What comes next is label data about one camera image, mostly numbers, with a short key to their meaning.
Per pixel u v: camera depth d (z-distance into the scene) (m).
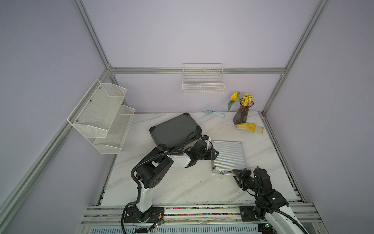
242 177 0.72
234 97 0.96
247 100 0.95
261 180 0.60
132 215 0.73
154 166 0.54
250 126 1.10
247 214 0.73
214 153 0.84
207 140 0.86
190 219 0.73
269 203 0.58
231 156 0.90
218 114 1.19
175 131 1.00
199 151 0.73
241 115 1.05
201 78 0.96
